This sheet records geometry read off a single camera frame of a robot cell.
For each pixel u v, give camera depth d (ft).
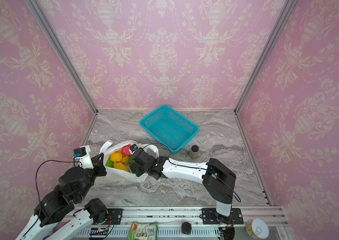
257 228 2.16
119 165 2.85
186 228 2.29
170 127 3.70
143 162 1.98
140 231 2.29
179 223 2.44
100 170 1.91
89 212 2.08
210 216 2.39
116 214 2.46
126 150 2.93
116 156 2.85
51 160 1.66
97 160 1.87
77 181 1.50
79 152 1.75
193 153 2.94
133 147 2.30
